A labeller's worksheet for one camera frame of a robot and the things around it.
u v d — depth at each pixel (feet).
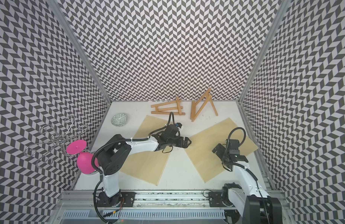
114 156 1.65
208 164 2.79
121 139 1.76
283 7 2.19
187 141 2.68
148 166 2.77
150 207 2.33
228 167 1.97
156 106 3.67
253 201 1.33
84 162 2.02
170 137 2.39
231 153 2.15
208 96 2.99
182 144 2.65
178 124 2.78
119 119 3.44
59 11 2.38
